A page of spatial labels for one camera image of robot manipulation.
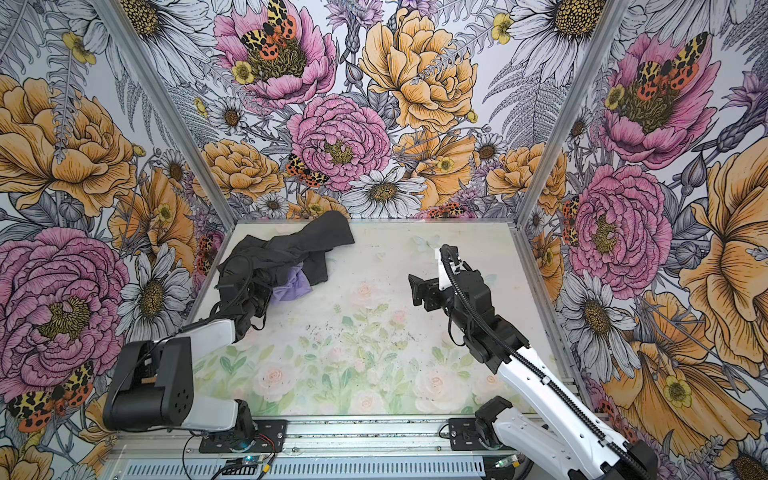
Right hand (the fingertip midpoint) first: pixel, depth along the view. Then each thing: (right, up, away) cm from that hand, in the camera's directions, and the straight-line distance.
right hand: (426, 282), depth 74 cm
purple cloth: (-39, -4, +26) cm, 47 cm away
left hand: (-44, -4, +20) cm, 49 cm away
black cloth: (-37, +9, +28) cm, 47 cm away
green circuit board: (-43, -43, -2) cm, 61 cm away
